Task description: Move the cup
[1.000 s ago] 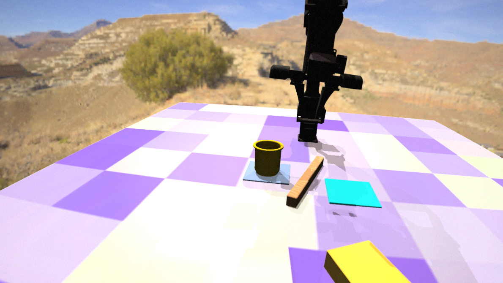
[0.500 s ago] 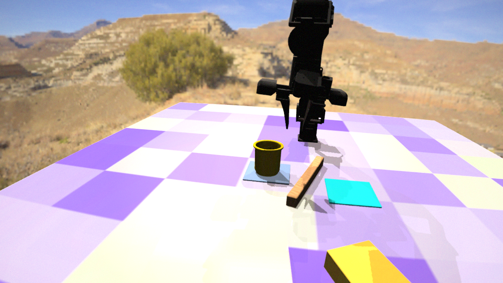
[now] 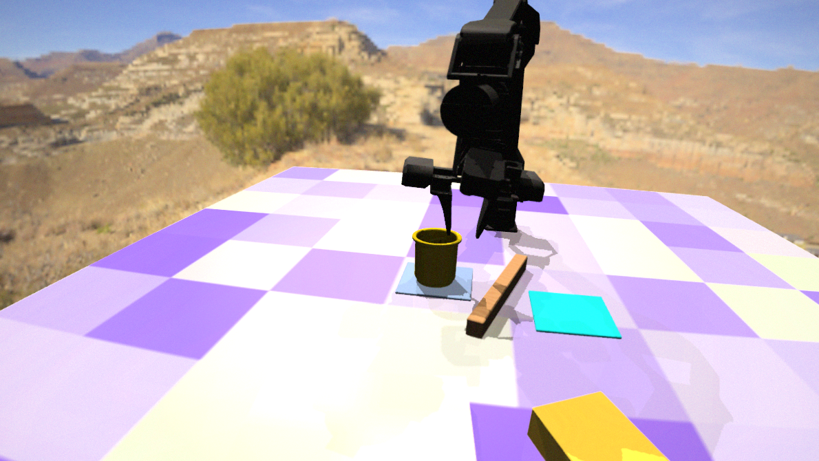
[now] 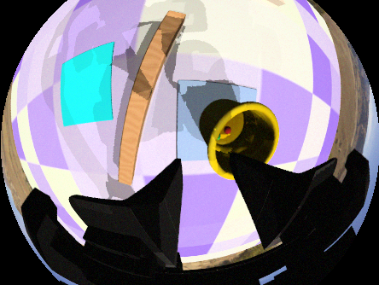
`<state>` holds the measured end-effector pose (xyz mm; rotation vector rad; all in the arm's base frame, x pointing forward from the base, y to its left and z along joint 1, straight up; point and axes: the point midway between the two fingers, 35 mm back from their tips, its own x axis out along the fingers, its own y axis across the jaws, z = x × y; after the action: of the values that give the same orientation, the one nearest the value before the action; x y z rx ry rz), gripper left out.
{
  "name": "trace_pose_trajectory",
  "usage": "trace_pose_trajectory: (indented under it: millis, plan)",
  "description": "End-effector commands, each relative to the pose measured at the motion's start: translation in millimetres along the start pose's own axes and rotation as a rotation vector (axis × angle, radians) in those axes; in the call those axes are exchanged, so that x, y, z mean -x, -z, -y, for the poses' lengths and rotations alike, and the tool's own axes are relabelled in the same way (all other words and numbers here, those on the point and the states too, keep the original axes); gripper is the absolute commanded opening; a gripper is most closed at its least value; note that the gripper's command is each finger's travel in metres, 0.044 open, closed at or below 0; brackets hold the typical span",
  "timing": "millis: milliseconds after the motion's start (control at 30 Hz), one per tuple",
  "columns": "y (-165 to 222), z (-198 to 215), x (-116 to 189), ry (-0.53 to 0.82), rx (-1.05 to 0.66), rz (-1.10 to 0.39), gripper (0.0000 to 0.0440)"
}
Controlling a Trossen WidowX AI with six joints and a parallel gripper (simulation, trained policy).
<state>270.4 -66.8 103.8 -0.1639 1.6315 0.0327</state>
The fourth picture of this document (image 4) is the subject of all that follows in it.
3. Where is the dark yellow cup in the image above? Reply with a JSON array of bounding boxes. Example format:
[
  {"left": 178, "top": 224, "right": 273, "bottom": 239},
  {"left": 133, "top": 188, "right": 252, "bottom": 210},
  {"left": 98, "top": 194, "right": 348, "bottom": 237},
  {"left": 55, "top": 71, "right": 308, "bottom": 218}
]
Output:
[{"left": 200, "top": 99, "right": 279, "bottom": 180}]

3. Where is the wooden bar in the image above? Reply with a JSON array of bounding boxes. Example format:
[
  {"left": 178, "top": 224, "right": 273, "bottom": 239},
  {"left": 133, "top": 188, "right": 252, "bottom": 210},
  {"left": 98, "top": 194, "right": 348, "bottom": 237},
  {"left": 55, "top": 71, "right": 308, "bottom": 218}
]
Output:
[{"left": 118, "top": 11, "right": 186, "bottom": 186}]

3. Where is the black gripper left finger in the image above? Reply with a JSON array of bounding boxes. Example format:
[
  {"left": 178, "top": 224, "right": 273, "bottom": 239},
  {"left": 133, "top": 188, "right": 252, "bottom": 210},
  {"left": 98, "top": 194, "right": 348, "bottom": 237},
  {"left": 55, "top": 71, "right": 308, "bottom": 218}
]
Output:
[{"left": 68, "top": 159, "right": 184, "bottom": 267}]

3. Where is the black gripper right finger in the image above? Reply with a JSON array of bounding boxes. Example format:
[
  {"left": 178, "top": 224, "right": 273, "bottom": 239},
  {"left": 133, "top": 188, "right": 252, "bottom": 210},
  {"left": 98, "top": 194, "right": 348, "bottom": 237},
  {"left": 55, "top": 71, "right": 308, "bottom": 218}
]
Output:
[{"left": 230, "top": 152, "right": 337, "bottom": 250}]

